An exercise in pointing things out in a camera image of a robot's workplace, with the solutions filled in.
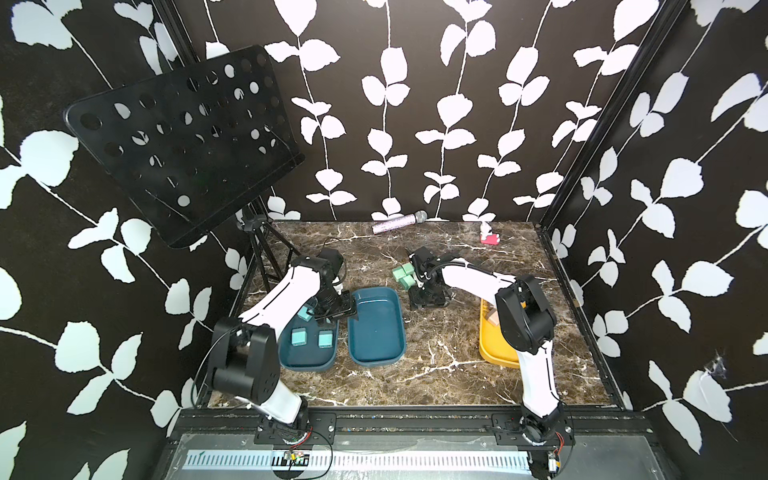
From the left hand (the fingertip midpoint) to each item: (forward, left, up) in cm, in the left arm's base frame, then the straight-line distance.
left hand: (350, 315), depth 83 cm
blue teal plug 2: (-4, +8, -7) cm, 11 cm away
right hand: (+8, -20, -8) cm, 23 cm away
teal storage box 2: (-8, +13, -10) cm, 18 cm away
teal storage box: (-2, -8, -10) cm, 13 cm away
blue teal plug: (-2, +16, -8) cm, 18 cm away
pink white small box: (+34, -52, -8) cm, 63 cm away
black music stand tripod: (+19, +24, +20) cm, 37 cm away
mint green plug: (+19, -15, -8) cm, 26 cm away
